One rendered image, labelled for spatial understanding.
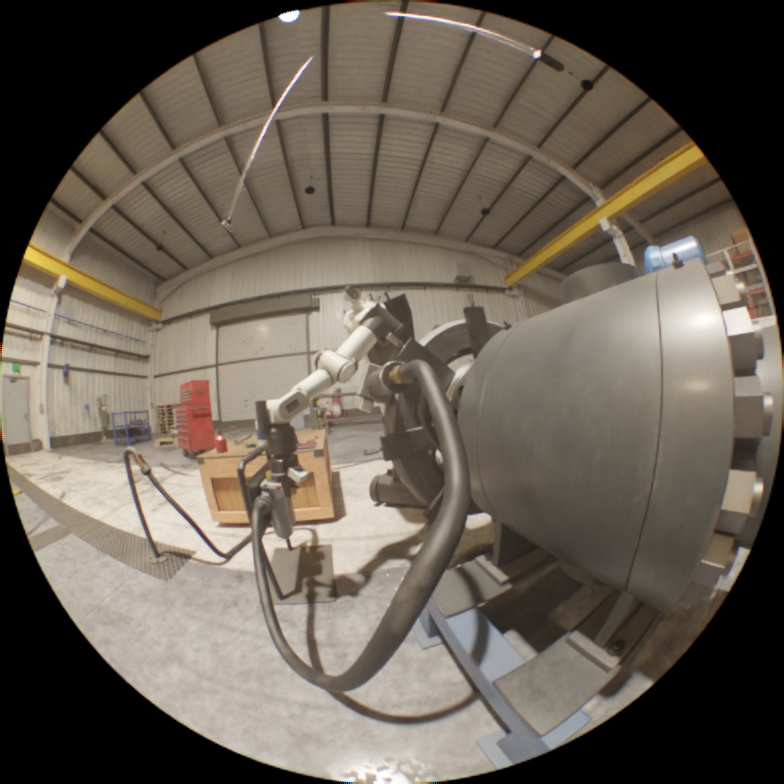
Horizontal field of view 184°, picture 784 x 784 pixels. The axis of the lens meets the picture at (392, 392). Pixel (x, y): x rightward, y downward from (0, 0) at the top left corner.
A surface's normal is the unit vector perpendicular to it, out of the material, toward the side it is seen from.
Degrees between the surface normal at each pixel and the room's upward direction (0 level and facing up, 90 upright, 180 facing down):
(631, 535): 98
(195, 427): 90
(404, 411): 90
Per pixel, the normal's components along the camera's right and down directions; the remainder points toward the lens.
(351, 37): -0.03, 1.00
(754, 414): -0.97, 0.00
